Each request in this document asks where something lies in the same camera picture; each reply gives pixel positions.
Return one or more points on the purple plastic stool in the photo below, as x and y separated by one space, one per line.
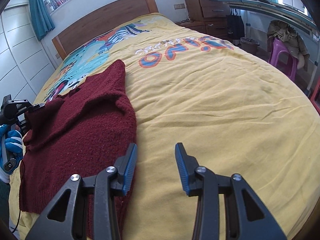
281 58

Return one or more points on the blue white gloved left hand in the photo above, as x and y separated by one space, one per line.
11 149

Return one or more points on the dark waste basket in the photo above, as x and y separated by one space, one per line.
249 45

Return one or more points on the long desk with green edge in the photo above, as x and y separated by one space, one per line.
281 12

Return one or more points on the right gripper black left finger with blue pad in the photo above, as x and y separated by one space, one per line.
65 216

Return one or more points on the teal curtain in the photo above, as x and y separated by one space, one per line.
40 19

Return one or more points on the yellow patterned bed cover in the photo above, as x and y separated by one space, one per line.
233 112

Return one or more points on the brown wooden dresser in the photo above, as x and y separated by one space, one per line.
207 17

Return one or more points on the dark red knitted sweater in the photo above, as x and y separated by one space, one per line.
82 132

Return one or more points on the white wardrobe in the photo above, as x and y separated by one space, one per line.
25 66

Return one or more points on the olive jacket on stool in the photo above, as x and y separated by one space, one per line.
291 39

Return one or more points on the wooden headboard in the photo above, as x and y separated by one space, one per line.
100 21

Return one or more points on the black bag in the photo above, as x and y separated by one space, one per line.
235 25

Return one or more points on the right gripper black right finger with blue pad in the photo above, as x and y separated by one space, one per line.
247 217

